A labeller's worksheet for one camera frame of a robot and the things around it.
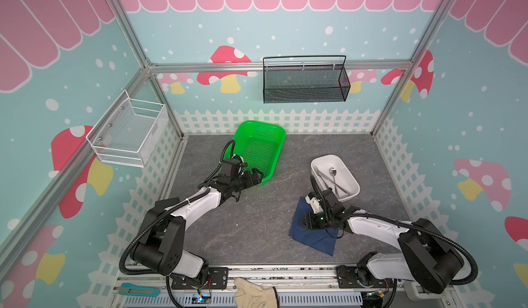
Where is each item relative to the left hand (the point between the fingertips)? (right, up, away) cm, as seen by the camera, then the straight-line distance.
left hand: (257, 180), depth 89 cm
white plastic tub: (+43, 0, +12) cm, 45 cm away
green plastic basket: (-1, +17, +27) cm, 32 cm away
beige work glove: (-1, -38, -18) cm, 42 cm away
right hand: (+19, -17, -3) cm, 26 cm away
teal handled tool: (-44, -36, -17) cm, 60 cm away
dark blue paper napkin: (+27, -23, -6) cm, 37 cm away
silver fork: (+31, +2, +16) cm, 34 cm away
